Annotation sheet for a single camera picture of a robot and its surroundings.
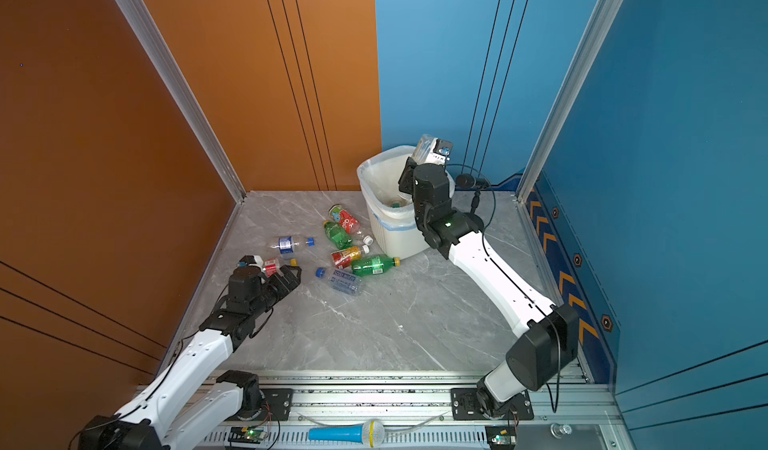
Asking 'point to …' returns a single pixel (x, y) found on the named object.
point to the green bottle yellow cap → (374, 265)
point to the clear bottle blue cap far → (286, 244)
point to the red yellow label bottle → (344, 257)
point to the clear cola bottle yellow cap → (273, 265)
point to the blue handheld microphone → (371, 433)
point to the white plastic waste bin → (397, 232)
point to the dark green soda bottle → (337, 235)
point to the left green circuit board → (248, 435)
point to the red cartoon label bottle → (349, 224)
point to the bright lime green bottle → (395, 205)
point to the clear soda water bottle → (341, 280)
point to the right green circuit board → (501, 437)
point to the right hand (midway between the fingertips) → (414, 161)
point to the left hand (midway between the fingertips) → (292, 273)
